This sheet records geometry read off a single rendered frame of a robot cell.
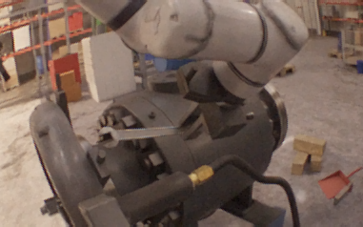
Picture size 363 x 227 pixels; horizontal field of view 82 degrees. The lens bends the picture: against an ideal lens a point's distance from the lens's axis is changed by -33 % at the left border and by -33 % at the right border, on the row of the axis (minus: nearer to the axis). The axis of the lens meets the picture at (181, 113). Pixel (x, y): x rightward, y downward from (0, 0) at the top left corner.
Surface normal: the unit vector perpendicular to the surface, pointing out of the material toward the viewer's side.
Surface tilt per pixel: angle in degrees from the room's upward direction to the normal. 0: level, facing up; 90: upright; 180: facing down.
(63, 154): 39
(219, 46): 132
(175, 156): 57
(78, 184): 53
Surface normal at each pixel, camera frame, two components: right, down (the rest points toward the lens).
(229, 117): 0.39, -0.48
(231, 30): 0.46, 0.25
